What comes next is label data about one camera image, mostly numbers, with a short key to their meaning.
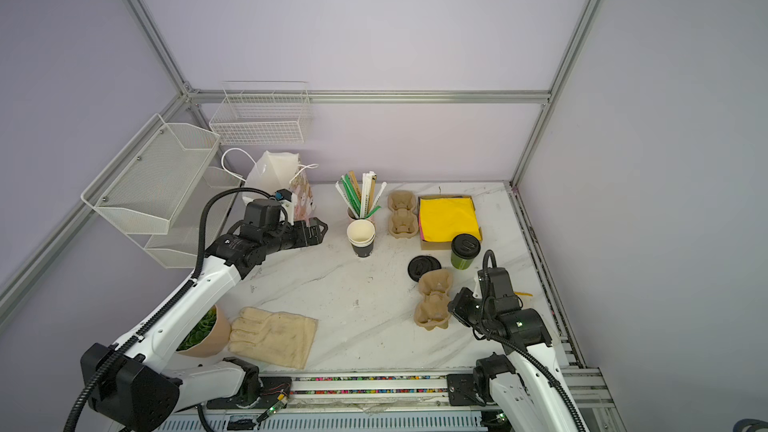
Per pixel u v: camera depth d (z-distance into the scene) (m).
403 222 1.07
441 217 1.07
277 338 0.82
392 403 0.73
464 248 0.88
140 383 0.38
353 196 0.98
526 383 0.47
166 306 0.44
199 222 0.55
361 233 0.94
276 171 1.01
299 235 0.69
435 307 0.80
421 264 0.96
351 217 0.98
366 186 0.96
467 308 0.65
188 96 0.91
